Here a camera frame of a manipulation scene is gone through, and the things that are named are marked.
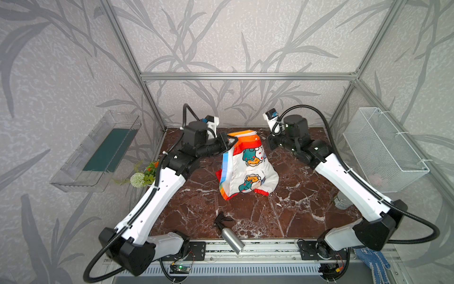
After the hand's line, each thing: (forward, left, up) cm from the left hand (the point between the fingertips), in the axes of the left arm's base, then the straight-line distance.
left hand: (240, 134), depth 66 cm
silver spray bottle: (-28, +4, -34) cm, 44 cm away
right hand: (+8, -11, -3) cm, 14 cm away
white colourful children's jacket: (-4, -2, -18) cm, 18 cm away
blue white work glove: (-37, -56, -34) cm, 75 cm away
